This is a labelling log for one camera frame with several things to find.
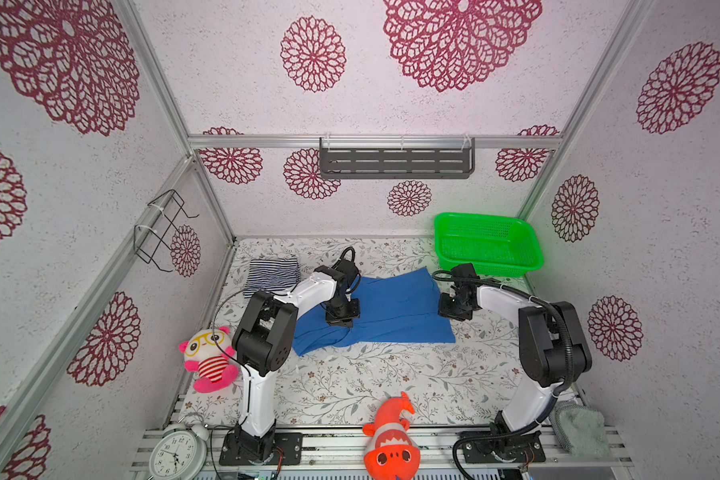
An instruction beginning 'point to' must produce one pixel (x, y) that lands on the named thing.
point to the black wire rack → (146, 239)
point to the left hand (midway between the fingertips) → (352, 328)
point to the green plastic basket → (496, 245)
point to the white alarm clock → (179, 453)
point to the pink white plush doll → (210, 355)
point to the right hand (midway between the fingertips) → (443, 307)
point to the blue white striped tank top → (276, 275)
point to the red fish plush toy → (394, 455)
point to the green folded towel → (581, 431)
